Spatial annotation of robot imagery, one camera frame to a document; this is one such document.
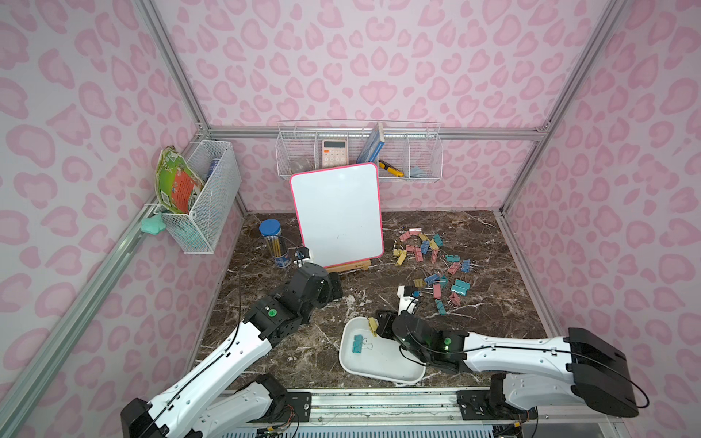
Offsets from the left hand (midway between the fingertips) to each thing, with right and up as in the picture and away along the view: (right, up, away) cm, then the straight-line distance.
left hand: (325, 274), depth 75 cm
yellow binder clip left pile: (+25, +3, +28) cm, 38 cm away
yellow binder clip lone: (+13, -14, 0) cm, 19 cm away
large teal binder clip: (+45, -7, +20) cm, 50 cm away
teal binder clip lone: (+9, -22, +8) cm, 25 cm away
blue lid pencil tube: (-19, +7, +18) cm, 27 cm away
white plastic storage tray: (+16, -26, +5) cm, 31 cm away
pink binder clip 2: (+44, -2, +25) cm, 51 cm away
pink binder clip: (+37, -9, +20) cm, 42 cm away
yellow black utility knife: (+22, +33, +22) cm, 46 cm away
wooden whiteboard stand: (+10, 0, +22) cm, 24 cm away
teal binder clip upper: (+41, +8, +34) cm, 54 cm away
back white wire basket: (+25, +42, +26) cm, 56 cm away
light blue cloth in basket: (+30, +33, +22) cm, 50 cm away
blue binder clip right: (+49, -1, +26) cm, 55 cm away
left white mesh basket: (-34, +12, -2) cm, 36 cm away
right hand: (+13, -12, +1) cm, 17 cm away
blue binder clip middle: (+35, -5, +22) cm, 42 cm away
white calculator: (0, +39, +20) cm, 44 cm away
